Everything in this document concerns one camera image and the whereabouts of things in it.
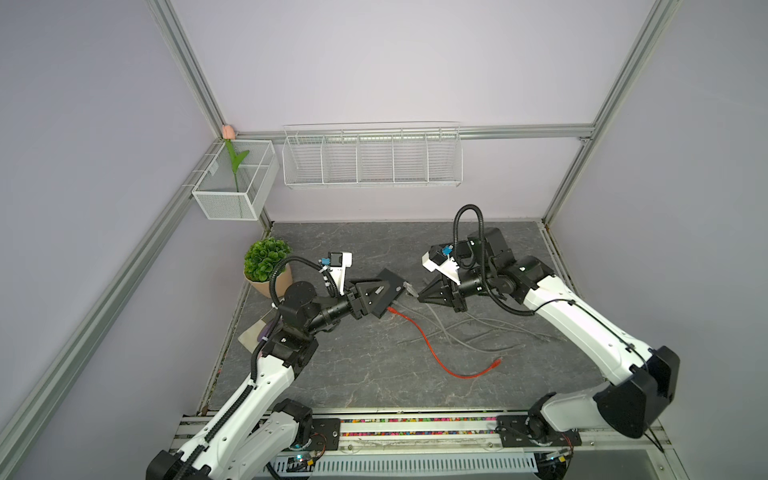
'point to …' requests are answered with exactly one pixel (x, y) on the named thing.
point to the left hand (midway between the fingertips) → (386, 289)
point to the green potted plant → (260, 263)
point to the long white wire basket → (372, 155)
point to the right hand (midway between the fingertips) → (420, 299)
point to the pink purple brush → (265, 330)
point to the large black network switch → (395, 286)
